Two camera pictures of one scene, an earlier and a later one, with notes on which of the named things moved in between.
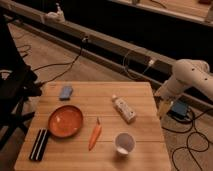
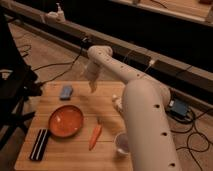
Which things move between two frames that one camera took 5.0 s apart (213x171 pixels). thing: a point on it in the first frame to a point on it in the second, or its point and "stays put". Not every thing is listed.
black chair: [18, 83] stays put
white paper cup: [124, 143] stays put
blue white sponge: [66, 93] stays put
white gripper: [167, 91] to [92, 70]
